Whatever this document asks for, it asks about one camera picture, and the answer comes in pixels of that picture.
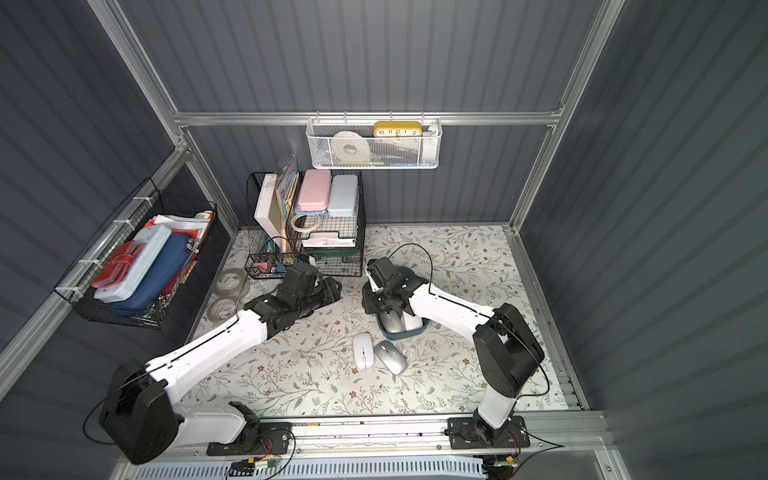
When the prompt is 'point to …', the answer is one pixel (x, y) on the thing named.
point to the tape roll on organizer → (304, 229)
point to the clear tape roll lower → (221, 310)
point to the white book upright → (268, 213)
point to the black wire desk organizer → (329, 230)
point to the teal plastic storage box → (403, 334)
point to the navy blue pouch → (170, 259)
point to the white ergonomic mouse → (412, 322)
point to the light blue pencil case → (343, 195)
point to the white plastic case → (153, 240)
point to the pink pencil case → (315, 190)
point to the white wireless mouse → (363, 350)
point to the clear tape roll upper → (230, 283)
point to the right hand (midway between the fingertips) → (375, 306)
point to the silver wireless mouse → (387, 353)
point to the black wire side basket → (152, 207)
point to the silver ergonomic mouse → (393, 321)
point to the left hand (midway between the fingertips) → (338, 287)
